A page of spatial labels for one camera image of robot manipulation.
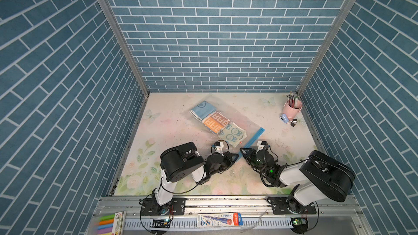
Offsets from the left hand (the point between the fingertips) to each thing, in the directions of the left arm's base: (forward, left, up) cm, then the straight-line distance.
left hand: (244, 159), depth 85 cm
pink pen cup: (+30, -33, +7) cm, 45 cm away
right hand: (+5, +1, 0) cm, 5 cm away
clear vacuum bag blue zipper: (+33, +2, -3) cm, 33 cm away
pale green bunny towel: (+16, +4, -2) cm, 17 cm away
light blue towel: (+35, +23, -2) cm, 42 cm away
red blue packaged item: (-26, +13, -3) cm, 29 cm away
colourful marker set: (-28, +59, -4) cm, 65 cm away
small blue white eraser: (+28, -30, -1) cm, 41 cm away
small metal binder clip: (+27, -37, -3) cm, 46 cm away
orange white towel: (+23, +15, 0) cm, 28 cm away
